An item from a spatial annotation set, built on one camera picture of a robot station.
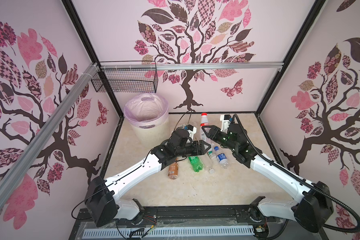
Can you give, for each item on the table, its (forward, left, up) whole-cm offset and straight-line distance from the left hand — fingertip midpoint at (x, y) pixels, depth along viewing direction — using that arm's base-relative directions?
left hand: (206, 150), depth 71 cm
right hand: (+10, +1, +6) cm, 12 cm away
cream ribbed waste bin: (+15, +29, -11) cm, 34 cm away
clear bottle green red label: (+9, -6, -20) cm, 23 cm away
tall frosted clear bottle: (+8, -5, -21) cm, 22 cm away
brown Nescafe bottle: (-3, +17, -18) cm, 25 cm away
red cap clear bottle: (+12, +1, +7) cm, 14 cm away
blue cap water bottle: (+5, -12, -19) cm, 23 cm away
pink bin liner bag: (+36, +36, -8) cm, 52 cm away
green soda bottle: (+2, +3, -19) cm, 20 cm away
